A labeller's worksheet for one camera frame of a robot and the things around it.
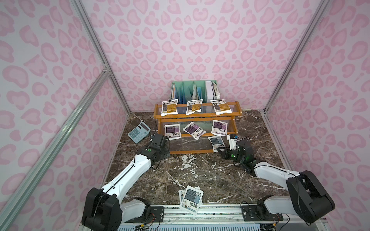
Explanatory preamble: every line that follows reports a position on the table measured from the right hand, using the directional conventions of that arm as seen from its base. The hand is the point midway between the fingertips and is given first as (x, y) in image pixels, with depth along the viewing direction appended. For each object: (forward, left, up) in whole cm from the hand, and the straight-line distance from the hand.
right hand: (216, 148), depth 87 cm
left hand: (-2, +30, +2) cm, 30 cm away
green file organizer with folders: (+36, +5, +15) cm, 39 cm away
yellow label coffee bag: (+15, -1, +20) cm, 25 cm away
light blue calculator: (+16, +53, -6) cm, 56 cm away
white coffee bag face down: (+14, +27, +21) cm, 37 cm away
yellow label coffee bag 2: (+15, +14, +21) cm, 29 cm away
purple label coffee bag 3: (+10, -2, +7) cm, 13 cm away
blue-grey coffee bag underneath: (-23, +21, -9) cm, 32 cm away
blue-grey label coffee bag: (+9, -2, -7) cm, 12 cm away
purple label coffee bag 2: (+7, +13, +8) cm, 16 cm away
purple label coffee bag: (+7, +26, +8) cm, 28 cm away
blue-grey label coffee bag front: (-27, +15, -8) cm, 31 cm away
